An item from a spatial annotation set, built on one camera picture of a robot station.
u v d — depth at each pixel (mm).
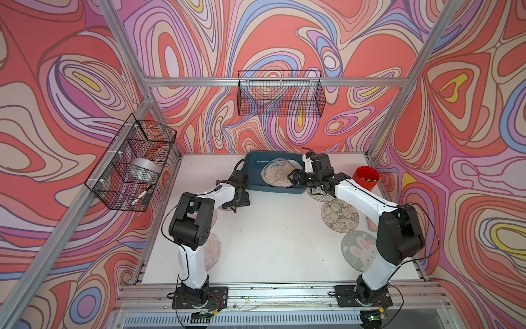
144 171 690
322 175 688
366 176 928
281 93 959
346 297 732
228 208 895
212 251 843
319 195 754
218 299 721
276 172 1083
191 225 515
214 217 948
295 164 1102
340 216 950
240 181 805
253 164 1150
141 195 721
